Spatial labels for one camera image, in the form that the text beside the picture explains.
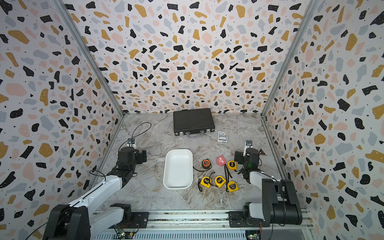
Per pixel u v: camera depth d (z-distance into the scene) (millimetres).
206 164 903
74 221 405
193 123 1090
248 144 813
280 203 432
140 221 735
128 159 662
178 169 895
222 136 1063
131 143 742
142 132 1164
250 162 713
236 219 730
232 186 833
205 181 852
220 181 853
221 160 939
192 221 757
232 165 911
